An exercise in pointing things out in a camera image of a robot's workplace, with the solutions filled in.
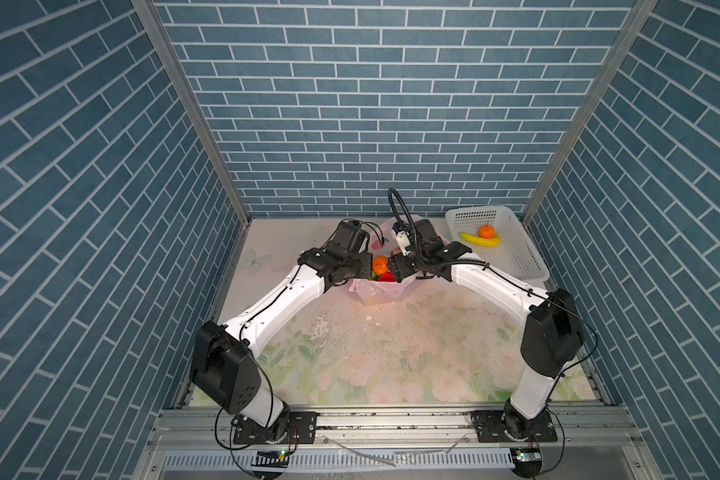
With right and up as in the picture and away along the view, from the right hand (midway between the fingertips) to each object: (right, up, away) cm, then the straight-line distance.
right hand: (396, 256), depth 89 cm
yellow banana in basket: (+34, +5, +23) cm, 41 cm away
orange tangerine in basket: (+36, +9, +23) cm, 43 cm away
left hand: (-8, -2, -6) cm, 10 cm away
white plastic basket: (+44, 0, +17) cm, 47 cm away
